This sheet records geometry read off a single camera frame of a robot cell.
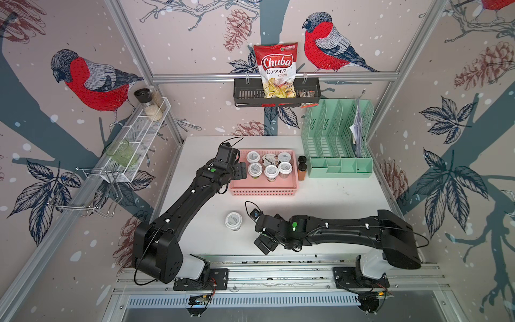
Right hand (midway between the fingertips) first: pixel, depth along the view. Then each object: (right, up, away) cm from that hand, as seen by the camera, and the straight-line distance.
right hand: (264, 233), depth 78 cm
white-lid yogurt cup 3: (+3, +23, +19) cm, 30 cm away
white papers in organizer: (+42, +43, +12) cm, 62 cm away
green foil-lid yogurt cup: (+11, +30, +26) cm, 41 cm away
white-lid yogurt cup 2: (-5, +24, +20) cm, 32 cm away
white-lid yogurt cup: (-6, +30, +26) cm, 40 cm away
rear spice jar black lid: (+19, +29, +20) cm, 40 cm away
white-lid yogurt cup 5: (-13, +4, +4) cm, 14 cm away
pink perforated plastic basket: (-1, +14, +24) cm, 28 cm away
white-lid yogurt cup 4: (+10, +24, +20) cm, 33 cm away
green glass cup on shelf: (-50, +32, -10) cm, 60 cm away
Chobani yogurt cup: (+3, +29, +26) cm, 39 cm away
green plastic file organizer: (+41, +44, +35) cm, 69 cm away
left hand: (-11, +27, +6) cm, 30 cm away
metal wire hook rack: (-57, +19, -12) cm, 61 cm away
